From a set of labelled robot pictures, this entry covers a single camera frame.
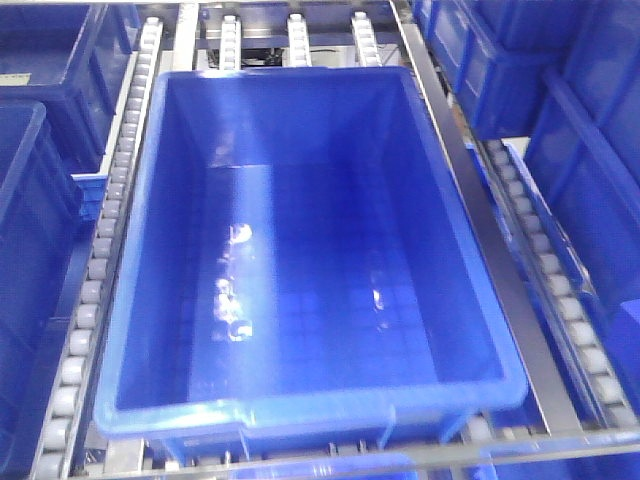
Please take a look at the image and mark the large blue plastic bin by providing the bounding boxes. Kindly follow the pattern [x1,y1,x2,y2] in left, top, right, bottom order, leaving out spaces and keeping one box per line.
[92,65,531,452]

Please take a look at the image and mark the steel flow rack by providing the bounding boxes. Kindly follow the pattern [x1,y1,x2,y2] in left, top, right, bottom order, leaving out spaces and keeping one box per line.
[0,0,640,480]

